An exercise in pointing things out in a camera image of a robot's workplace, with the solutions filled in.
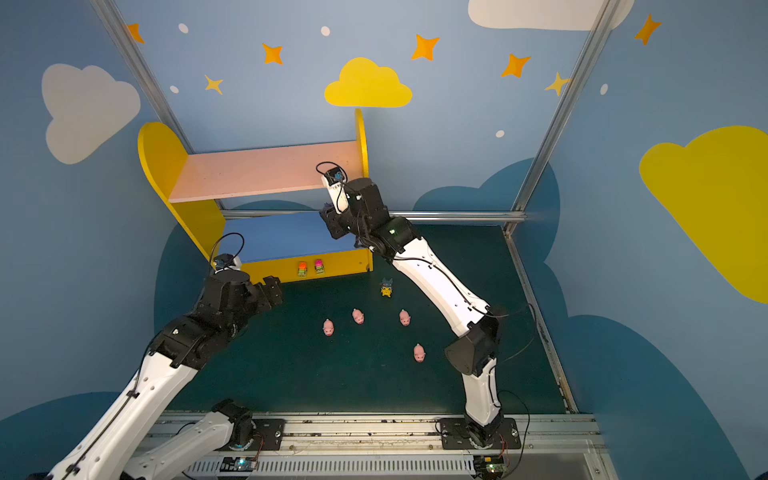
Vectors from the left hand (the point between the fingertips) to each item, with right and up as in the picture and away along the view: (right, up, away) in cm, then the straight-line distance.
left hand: (270, 285), depth 72 cm
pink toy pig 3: (+35, -13, +23) cm, 43 cm away
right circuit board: (+54, -44, -1) cm, 70 cm away
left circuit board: (-7, -43, -2) cm, 44 cm away
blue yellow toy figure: (+29, -4, +26) cm, 39 cm away
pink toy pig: (+10, -15, +19) cm, 26 cm away
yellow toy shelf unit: (-21, +28, +45) cm, 57 cm away
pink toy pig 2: (+19, -12, +23) cm, 32 cm away
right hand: (+17, +19, +1) cm, 25 cm away
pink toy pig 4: (+38, -22, +14) cm, 46 cm away
